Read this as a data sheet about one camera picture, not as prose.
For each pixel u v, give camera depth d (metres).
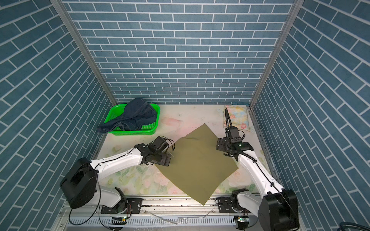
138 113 1.05
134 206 0.74
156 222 0.77
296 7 0.71
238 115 1.11
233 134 0.64
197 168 0.92
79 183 0.42
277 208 0.40
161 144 0.68
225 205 0.74
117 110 1.06
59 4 0.69
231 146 0.61
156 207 0.75
